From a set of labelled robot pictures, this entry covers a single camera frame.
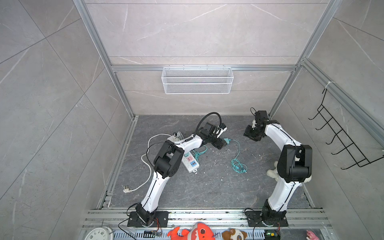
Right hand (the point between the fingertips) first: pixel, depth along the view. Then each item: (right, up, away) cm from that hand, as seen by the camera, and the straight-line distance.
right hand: (246, 133), depth 97 cm
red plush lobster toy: (-32, -42, -33) cm, 62 cm away
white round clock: (-75, -44, -31) cm, 92 cm away
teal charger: (-12, -5, +5) cm, 14 cm away
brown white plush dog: (-16, -46, -29) cm, 57 cm away
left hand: (-16, -2, 0) cm, 16 cm away
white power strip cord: (-72, -31, -15) cm, 80 cm away
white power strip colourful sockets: (-37, -18, -6) cm, 41 cm away
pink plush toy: (+20, -46, -30) cm, 58 cm away
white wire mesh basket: (-33, +36, +4) cm, 49 cm away
